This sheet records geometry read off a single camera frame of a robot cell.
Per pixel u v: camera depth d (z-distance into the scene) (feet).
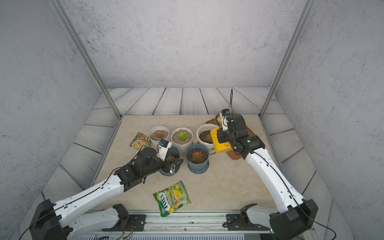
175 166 2.18
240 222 2.32
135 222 2.39
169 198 2.59
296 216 1.19
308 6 2.30
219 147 2.44
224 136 2.17
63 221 1.33
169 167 2.20
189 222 2.44
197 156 2.84
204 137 3.14
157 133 3.14
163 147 2.16
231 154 3.25
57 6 2.29
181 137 3.06
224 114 2.12
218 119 3.73
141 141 3.43
